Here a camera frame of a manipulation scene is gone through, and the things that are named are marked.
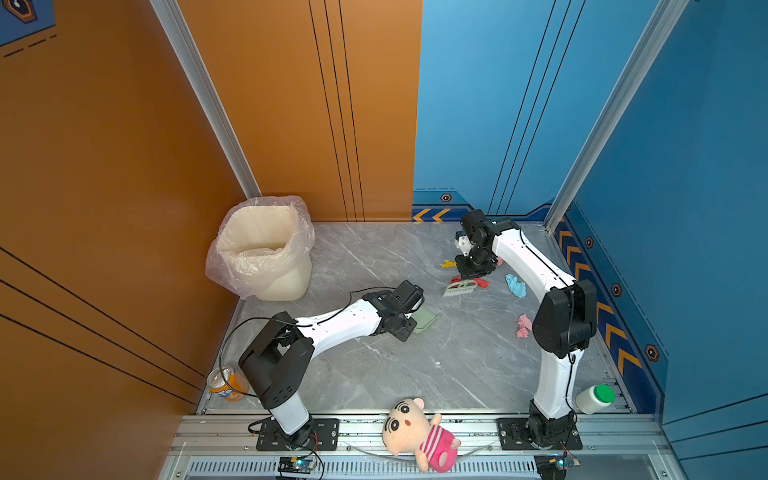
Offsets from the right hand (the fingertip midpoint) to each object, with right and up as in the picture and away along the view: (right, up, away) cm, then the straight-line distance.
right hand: (463, 275), depth 90 cm
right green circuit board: (+16, -44, -20) cm, 51 cm away
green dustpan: (-12, -13, +1) cm, 18 cm away
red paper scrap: (+8, -3, +11) cm, 14 cm away
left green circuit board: (-44, -44, -20) cm, 65 cm away
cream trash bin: (-55, +8, -12) cm, 57 cm away
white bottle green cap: (+27, -28, -19) cm, 43 cm away
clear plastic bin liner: (-70, +3, -11) cm, 71 cm away
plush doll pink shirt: (-18, -33, -23) cm, 44 cm away
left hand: (-18, -14, -2) cm, 23 cm away
